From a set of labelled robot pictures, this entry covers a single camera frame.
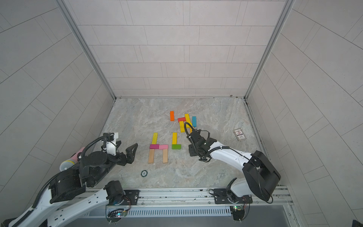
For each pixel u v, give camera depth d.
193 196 0.72
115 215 0.65
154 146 0.88
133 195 0.71
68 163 0.59
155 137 0.93
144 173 0.79
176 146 0.89
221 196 0.70
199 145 0.64
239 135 0.94
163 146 0.88
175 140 0.91
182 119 1.03
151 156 0.84
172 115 1.05
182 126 0.98
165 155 0.85
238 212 0.68
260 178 0.41
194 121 1.02
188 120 1.02
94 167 0.42
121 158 0.55
